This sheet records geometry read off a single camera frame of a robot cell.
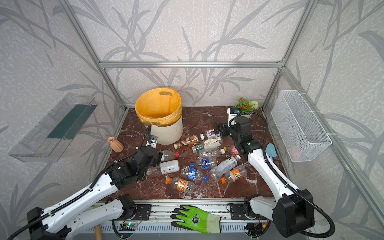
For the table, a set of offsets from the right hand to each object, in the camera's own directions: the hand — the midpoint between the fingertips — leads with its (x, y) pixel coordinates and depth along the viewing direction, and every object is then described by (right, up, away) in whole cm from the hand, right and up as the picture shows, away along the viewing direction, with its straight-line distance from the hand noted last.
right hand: (221, 118), depth 80 cm
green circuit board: (-47, -53, -8) cm, 71 cm away
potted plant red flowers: (+18, +9, +21) cm, 30 cm away
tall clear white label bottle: (+4, -27, +5) cm, 27 cm away
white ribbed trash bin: (-29, -9, +3) cm, 31 cm away
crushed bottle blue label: (-16, -31, +3) cm, 35 cm away
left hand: (-35, -14, -3) cm, 37 cm away
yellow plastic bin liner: (-39, +8, +21) cm, 45 cm away
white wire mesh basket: (+32, -7, -18) cm, 37 cm away
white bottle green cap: (-3, -15, +14) cm, 21 cm away
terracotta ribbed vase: (-63, -17, +11) cm, 67 cm away
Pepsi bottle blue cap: (-8, -26, +5) cm, 28 cm away
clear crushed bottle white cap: (-5, -23, +15) cm, 27 cm away
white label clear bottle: (-31, -27, +3) cm, 41 cm away
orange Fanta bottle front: (-19, -37, 0) cm, 42 cm away
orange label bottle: (+7, -31, +1) cm, 32 cm away
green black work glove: (-14, -49, -9) cm, 52 cm away
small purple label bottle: (-4, -10, +21) cm, 24 cm away
